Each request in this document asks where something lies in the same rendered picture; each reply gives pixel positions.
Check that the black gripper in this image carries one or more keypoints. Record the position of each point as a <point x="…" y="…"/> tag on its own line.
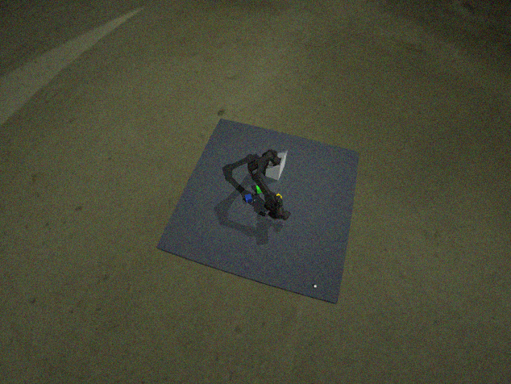
<point x="287" y="214"/>

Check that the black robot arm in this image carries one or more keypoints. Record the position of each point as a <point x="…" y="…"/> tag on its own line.
<point x="277" y="211"/>

